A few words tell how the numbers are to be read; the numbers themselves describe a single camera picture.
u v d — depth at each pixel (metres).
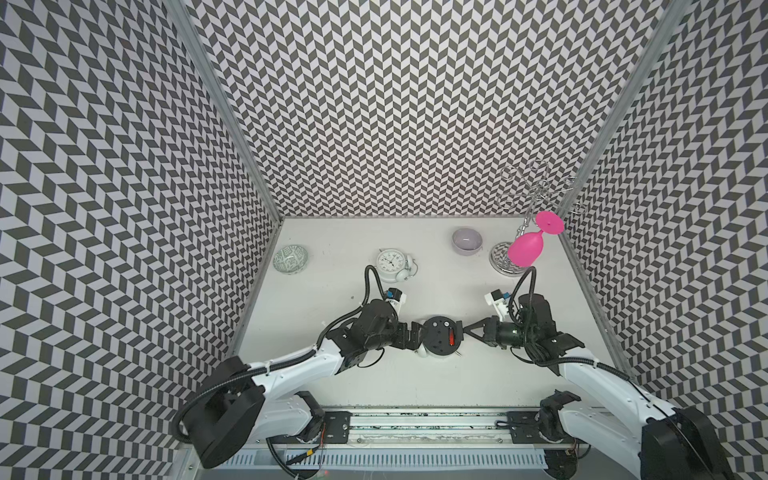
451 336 0.84
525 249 0.83
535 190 0.79
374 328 0.94
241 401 0.40
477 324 0.94
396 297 0.99
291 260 1.03
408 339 0.88
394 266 1.00
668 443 0.39
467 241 1.08
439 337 0.83
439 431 0.74
